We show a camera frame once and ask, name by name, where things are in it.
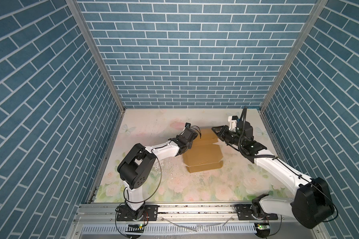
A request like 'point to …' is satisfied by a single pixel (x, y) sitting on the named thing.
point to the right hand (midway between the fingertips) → (210, 126)
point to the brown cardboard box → (204, 154)
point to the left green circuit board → (134, 228)
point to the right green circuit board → (263, 226)
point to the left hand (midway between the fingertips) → (186, 138)
